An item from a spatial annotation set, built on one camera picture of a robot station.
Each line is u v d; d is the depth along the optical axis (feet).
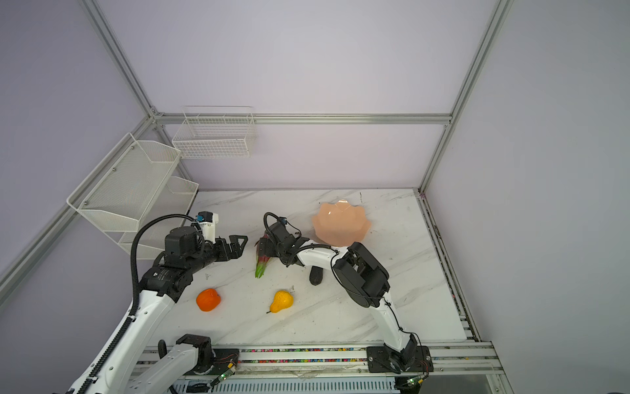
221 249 2.17
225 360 2.41
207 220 2.13
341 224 3.44
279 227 2.46
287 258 2.31
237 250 2.21
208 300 2.64
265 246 2.77
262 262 2.99
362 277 1.74
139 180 2.75
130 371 1.32
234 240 2.21
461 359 2.49
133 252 1.71
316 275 2.89
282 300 2.64
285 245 2.41
